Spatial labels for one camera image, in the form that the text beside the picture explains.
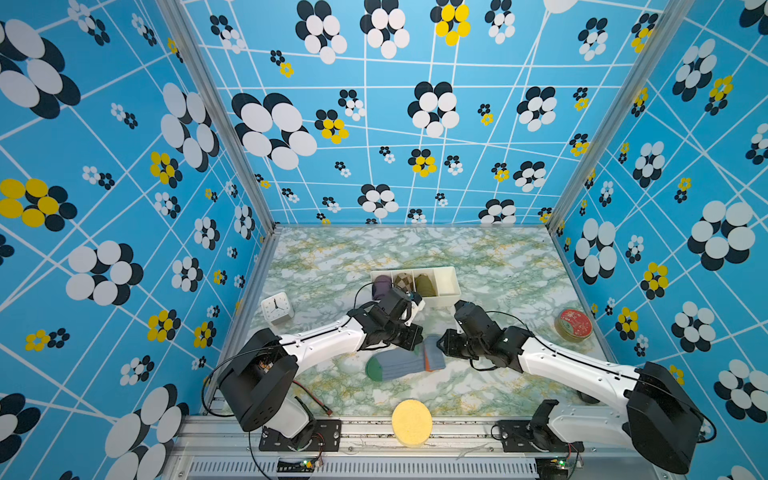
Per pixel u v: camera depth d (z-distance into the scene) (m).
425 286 0.95
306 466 0.70
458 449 0.72
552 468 0.71
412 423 0.74
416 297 0.77
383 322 0.66
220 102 0.85
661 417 0.41
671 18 0.68
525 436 0.67
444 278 1.05
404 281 0.97
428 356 0.84
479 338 0.63
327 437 0.74
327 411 0.77
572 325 0.89
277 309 0.94
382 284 0.97
